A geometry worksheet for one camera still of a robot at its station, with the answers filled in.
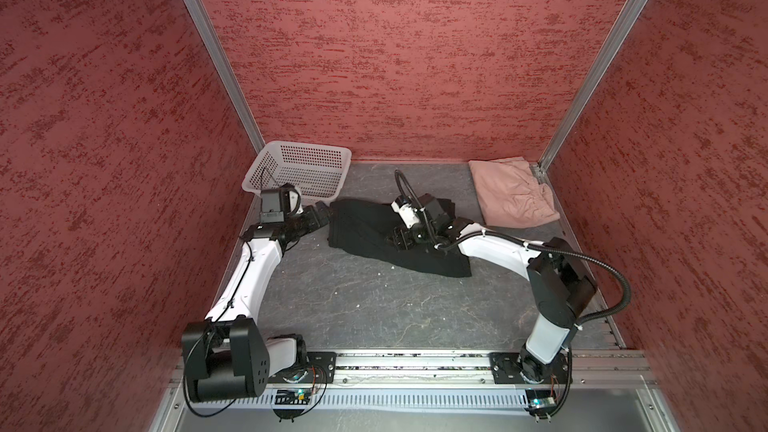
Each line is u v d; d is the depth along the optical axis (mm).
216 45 855
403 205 793
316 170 1175
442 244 655
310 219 741
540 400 707
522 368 672
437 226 695
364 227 945
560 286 479
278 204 636
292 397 714
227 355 398
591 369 757
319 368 726
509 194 1084
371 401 775
